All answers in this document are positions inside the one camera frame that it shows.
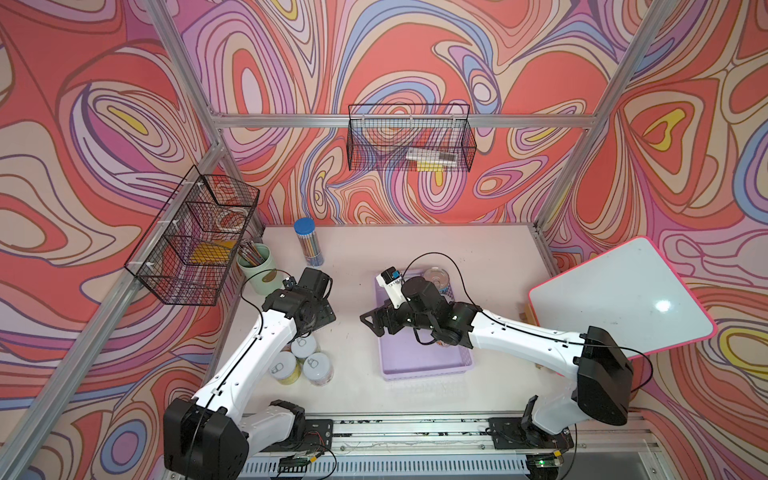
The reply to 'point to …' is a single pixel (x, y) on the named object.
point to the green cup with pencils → (255, 260)
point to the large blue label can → (440, 279)
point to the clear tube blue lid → (305, 229)
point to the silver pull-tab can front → (318, 369)
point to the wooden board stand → (527, 316)
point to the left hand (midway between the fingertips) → (317, 321)
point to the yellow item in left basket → (216, 252)
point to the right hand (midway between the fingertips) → (376, 317)
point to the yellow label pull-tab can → (285, 369)
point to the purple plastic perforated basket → (402, 356)
